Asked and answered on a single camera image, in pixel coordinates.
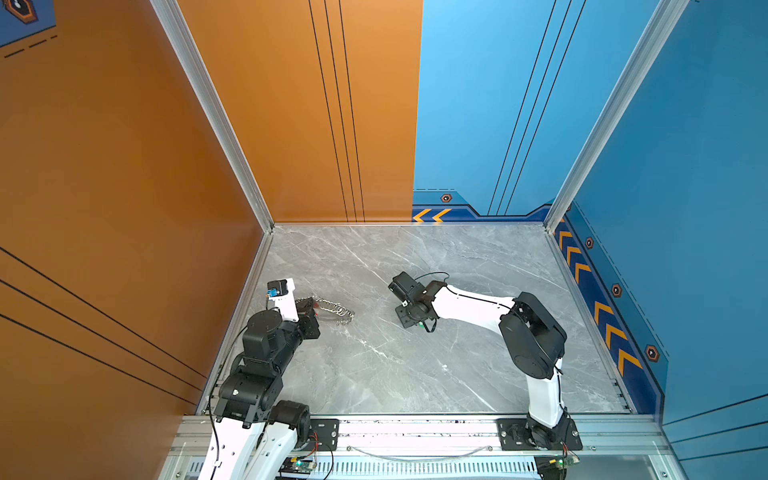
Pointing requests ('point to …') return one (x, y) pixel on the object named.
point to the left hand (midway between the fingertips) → (313, 297)
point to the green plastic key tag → (420, 324)
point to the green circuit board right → (554, 467)
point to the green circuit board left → (296, 465)
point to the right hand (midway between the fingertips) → (405, 315)
